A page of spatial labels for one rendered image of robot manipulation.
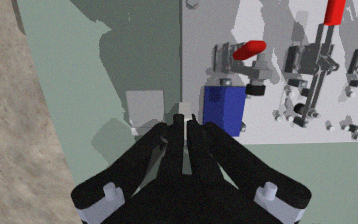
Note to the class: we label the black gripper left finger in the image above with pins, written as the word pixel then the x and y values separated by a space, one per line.
pixel 98 197

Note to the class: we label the dark blue rectangular plate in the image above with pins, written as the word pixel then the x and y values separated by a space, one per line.
pixel 224 106

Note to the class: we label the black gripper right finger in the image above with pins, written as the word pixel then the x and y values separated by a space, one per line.
pixel 280 195

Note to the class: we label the grey fixture plate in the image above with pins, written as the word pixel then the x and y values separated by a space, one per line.
pixel 280 24

